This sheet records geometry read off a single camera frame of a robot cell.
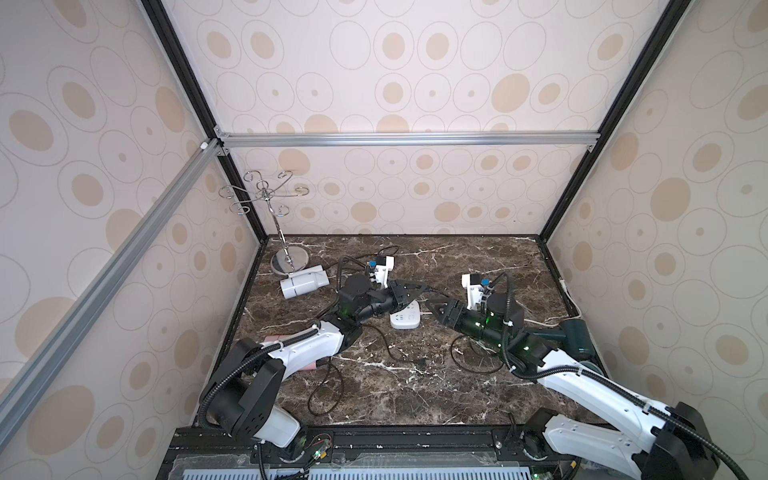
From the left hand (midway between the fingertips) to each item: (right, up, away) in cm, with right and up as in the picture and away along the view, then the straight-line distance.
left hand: (435, 292), depth 72 cm
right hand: (+1, -3, +3) cm, 4 cm away
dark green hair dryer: (+43, -14, +16) cm, 48 cm away
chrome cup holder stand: (-50, +8, +39) cm, 63 cm away
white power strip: (-5, -11, +23) cm, 26 cm away
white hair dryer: (-40, +1, +28) cm, 49 cm away
